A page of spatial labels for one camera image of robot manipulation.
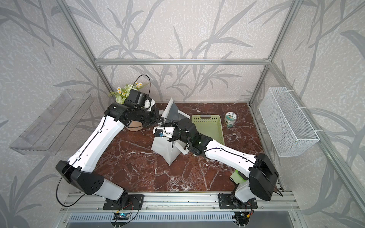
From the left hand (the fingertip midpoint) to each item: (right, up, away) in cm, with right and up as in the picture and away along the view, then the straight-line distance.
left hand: (165, 119), depth 72 cm
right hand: (-1, -1, 0) cm, 1 cm away
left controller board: (-22, -49, -1) cm, 54 cm away
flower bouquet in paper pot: (-28, +14, +12) cm, 34 cm away
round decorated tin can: (+42, 0, +30) cm, 51 cm away
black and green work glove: (+40, -34, +9) cm, 54 cm away
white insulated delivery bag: (-4, -16, +9) cm, 19 cm away
